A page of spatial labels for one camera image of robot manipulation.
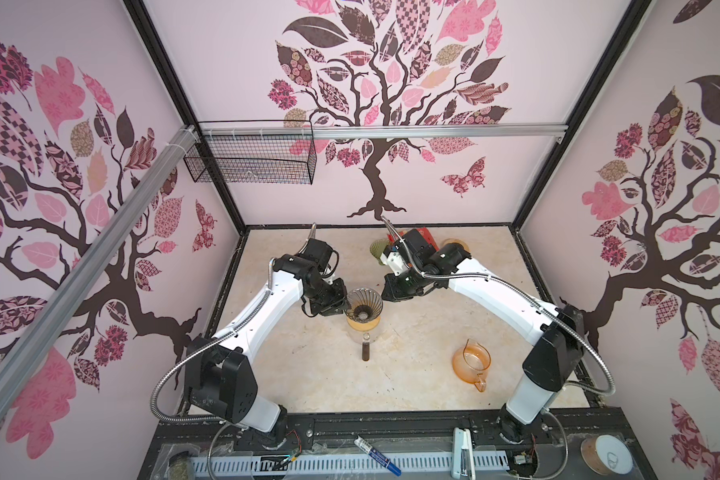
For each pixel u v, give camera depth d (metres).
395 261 0.74
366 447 0.70
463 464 0.67
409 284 0.67
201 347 0.41
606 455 0.66
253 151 0.95
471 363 0.85
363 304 0.83
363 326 0.81
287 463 0.70
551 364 0.49
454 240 1.14
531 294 1.00
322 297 0.68
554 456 0.71
